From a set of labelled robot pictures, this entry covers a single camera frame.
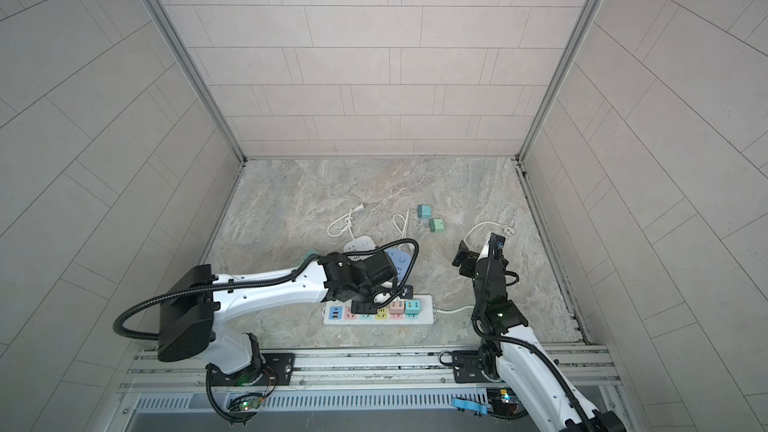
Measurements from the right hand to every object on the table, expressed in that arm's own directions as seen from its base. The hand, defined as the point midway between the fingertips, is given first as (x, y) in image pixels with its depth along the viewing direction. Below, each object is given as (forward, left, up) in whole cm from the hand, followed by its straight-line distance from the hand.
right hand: (471, 245), depth 84 cm
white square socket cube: (+6, +32, -5) cm, 33 cm away
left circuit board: (-32, +55, -4) cm, 64 cm away
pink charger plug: (-15, +22, -4) cm, 27 cm away
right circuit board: (-35, -1, -10) cm, 36 cm away
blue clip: (-36, +7, -7) cm, 37 cm away
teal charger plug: (+5, +47, -7) cm, 48 cm away
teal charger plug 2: (+17, +11, -6) cm, 21 cm away
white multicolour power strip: (-14, +37, -6) cm, 40 cm away
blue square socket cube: (-12, +20, +17) cm, 29 cm away
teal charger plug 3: (-15, +18, -2) cm, 24 cm away
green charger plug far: (+11, +8, -6) cm, 15 cm away
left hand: (-11, +25, -3) cm, 27 cm away
